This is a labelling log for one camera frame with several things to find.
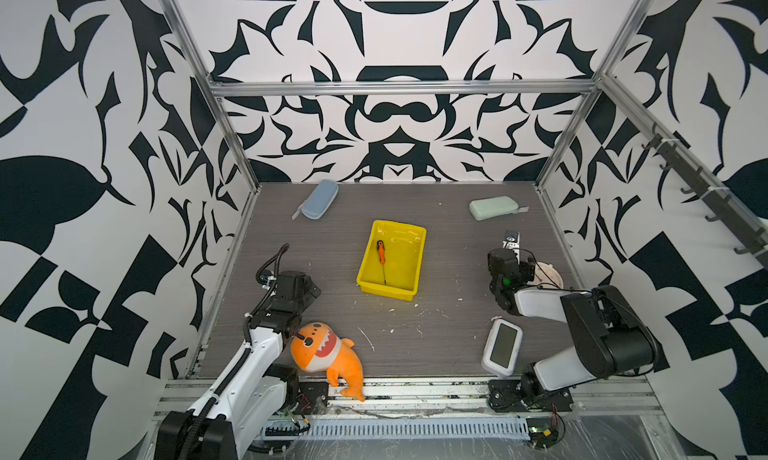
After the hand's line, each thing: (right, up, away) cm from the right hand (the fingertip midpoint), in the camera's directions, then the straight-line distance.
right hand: (519, 252), depth 92 cm
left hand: (-65, -9, -6) cm, 66 cm away
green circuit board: (-4, -41, -20) cm, 46 cm away
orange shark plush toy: (-58, -21, -17) cm, 64 cm away
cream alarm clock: (+2, -4, -12) cm, 13 cm away
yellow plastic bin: (-34, -1, +10) cm, 36 cm away
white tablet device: (-10, -23, -13) cm, 28 cm away
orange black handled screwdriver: (-42, +1, +9) cm, 43 cm away
